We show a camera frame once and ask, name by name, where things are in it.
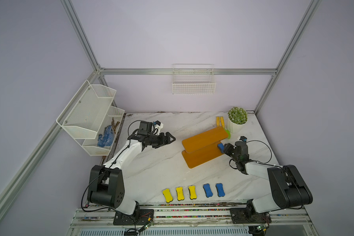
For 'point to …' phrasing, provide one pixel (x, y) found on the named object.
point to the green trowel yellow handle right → (222, 125)
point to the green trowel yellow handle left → (218, 121)
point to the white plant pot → (234, 128)
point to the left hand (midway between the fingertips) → (170, 142)
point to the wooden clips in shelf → (114, 126)
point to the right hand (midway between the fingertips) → (227, 147)
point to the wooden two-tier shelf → (204, 146)
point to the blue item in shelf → (106, 139)
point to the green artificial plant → (238, 115)
